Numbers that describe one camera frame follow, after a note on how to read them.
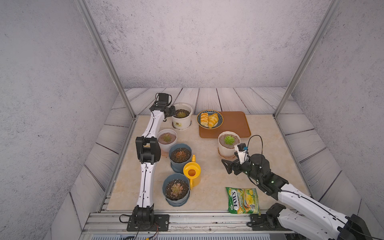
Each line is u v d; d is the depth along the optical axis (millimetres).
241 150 667
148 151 660
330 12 721
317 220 452
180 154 867
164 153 966
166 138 939
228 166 711
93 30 772
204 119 1120
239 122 1152
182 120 1052
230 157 939
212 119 1109
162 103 844
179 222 753
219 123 1140
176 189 756
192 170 796
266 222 661
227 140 910
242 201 779
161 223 731
